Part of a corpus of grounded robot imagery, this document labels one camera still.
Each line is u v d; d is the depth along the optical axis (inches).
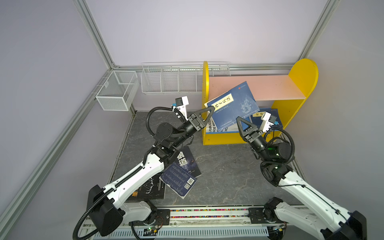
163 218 29.0
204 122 20.4
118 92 38.0
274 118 21.8
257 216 28.3
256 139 21.0
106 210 14.8
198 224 28.8
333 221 15.9
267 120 21.8
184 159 36.7
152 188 32.5
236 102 22.4
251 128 21.8
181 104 21.0
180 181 32.7
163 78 38.8
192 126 19.9
